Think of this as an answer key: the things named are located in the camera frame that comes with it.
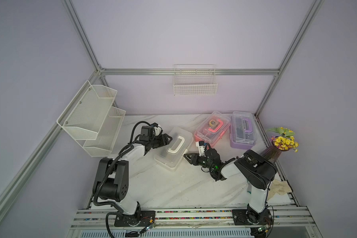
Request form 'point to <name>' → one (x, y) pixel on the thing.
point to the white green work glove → (280, 187)
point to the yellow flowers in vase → (283, 142)
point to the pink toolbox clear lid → (210, 129)
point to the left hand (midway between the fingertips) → (169, 142)
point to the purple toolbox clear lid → (243, 127)
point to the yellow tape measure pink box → (212, 122)
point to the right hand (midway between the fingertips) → (186, 157)
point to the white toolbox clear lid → (171, 153)
